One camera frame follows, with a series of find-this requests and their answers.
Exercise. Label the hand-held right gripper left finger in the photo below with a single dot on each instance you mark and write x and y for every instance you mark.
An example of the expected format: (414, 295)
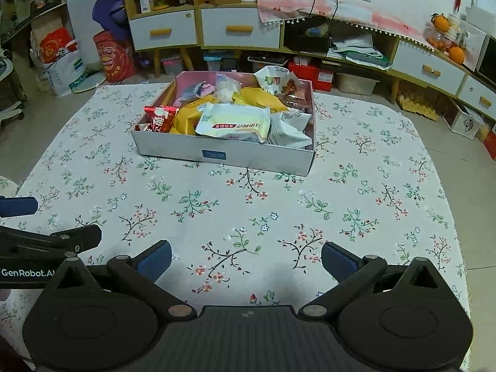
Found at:
(155, 259)

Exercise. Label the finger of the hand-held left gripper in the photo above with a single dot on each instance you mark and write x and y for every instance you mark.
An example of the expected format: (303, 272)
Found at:
(58, 240)
(19, 206)

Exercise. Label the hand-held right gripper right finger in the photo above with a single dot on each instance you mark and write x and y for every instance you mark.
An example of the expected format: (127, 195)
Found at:
(339, 261)

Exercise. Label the red white candy packet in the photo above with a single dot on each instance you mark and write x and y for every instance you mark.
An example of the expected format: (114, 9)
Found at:
(142, 128)
(161, 118)

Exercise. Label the pink and silver box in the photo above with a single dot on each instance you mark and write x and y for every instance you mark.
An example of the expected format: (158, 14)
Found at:
(252, 155)

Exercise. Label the yellow blue-label snack packet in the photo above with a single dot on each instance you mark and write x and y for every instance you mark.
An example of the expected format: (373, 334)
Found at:
(186, 119)

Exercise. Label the white red-label snack packet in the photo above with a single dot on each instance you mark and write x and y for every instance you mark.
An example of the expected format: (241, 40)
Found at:
(232, 122)

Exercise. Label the brown snack packet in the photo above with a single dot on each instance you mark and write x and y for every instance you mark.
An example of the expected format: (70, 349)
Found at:
(296, 99)

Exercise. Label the silver blue snack packet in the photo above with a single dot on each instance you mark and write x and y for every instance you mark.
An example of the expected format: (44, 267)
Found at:
(192, 91)

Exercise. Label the large yellow snack packet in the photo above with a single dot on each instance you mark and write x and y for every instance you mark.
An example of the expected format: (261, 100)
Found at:
(259, 100)

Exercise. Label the clear packet white cake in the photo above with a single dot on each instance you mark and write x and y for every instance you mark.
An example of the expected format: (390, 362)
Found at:
(226, 89)

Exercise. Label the floral tablecloth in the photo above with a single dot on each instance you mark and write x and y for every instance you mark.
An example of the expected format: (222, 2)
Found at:
(252, 217)

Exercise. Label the white sack red print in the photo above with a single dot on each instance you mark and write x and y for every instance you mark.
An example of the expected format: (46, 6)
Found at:
(62, 68)

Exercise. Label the egg carton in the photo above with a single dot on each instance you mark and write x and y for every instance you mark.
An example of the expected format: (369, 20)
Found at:
(418, 104)

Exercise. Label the white plastic bin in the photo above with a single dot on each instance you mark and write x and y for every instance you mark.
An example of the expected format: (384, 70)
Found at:
(356, 84)

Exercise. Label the red box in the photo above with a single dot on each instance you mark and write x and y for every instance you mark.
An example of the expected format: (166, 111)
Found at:
(316, 79)

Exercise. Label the white printed cardboard box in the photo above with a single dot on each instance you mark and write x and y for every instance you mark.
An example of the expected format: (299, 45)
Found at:
(467, 123)

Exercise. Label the blue plastic container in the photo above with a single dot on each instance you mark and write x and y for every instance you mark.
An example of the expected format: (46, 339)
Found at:
(212, 62)

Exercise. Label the pile of papers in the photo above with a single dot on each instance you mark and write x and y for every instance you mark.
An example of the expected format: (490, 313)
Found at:
(360, 51)

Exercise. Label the black tray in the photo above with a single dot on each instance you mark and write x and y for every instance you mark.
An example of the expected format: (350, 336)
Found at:
(267, 60)

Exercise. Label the purple bag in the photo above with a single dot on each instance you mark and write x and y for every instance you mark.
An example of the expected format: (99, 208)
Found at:
(112, 13)

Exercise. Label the orange fruit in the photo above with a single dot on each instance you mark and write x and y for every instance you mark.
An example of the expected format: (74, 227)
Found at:
(457, 55)
(441, 22)

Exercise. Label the small white carton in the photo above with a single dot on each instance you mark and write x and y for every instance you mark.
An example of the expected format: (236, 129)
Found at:
(146, 2)

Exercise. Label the clear bag of small oranges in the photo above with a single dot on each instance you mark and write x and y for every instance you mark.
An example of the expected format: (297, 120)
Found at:
(438, 39)

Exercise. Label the black microwave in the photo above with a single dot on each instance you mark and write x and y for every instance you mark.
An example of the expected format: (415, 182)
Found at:
(488, 60)

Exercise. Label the pink cloth runner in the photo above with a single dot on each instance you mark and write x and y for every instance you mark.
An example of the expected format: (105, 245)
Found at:
(348, 9)

